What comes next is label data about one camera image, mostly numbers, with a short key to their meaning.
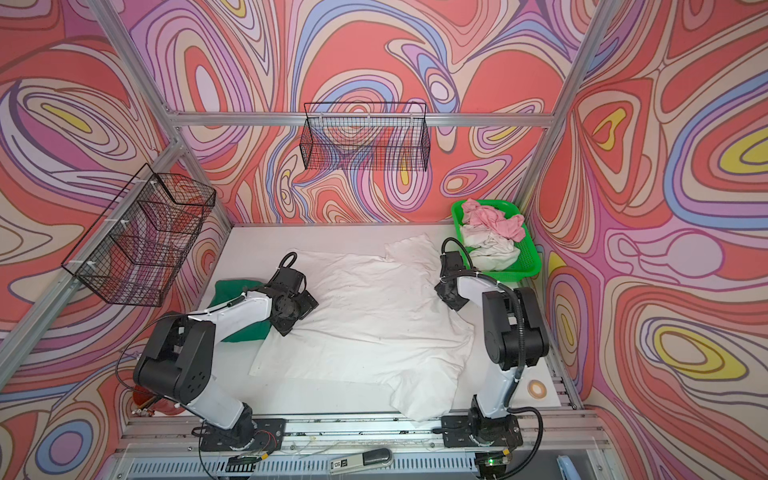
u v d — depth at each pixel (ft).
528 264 3.33
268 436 2.36
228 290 3.13
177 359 1.49
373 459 2.18
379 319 3.10
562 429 2.49
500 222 3.62
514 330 1.62
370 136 3.16
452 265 2.61
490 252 3.52
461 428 2.40
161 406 2.55
